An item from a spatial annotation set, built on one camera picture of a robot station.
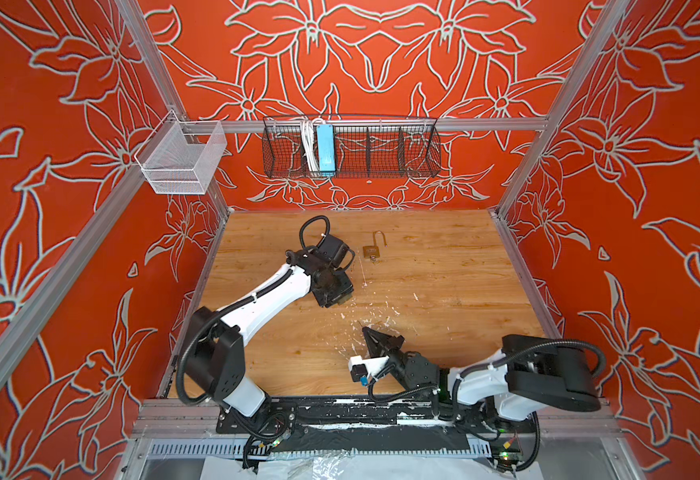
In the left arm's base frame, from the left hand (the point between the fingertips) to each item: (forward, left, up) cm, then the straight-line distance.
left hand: (350, 291), depth 82 cm
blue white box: (+36, +9, +22) cm, 43 cm away
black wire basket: (+45, +3, +17) cm, 49 cm away
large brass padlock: (+24, -7, -12) cm, 28 cm away
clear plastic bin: (+36, +57, +18) cm, 70 cm away
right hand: (-10, -4, +1) cm, 11 cm away
